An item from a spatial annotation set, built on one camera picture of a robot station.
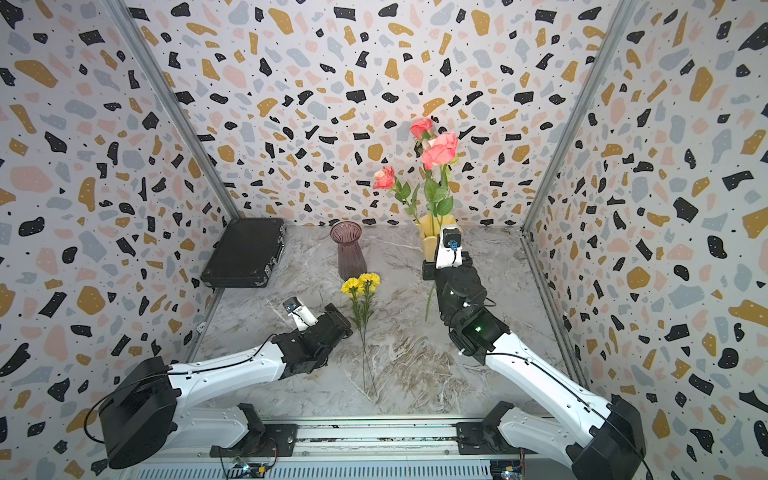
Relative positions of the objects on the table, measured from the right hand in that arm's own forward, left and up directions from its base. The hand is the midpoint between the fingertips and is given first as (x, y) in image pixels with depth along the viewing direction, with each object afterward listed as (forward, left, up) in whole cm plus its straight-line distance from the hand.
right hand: (444, 238), depth 68 cm
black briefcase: (+22, +69, -32) cm, 79 cm away
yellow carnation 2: (+10, +22, -33) cm, 41 cm away
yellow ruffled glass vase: (+23, +2, -19) cm, 30 cm away
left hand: (-6, +30, -26) cm, 40 cm away
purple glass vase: (+21, +30, -35) cm, 50 cm away
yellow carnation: (+8, +27, -33) cm, 44 cm away
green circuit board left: (-41, +45, -37) cm, 72 cm away
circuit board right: (-39, -16, -38) cm, 57 cm away
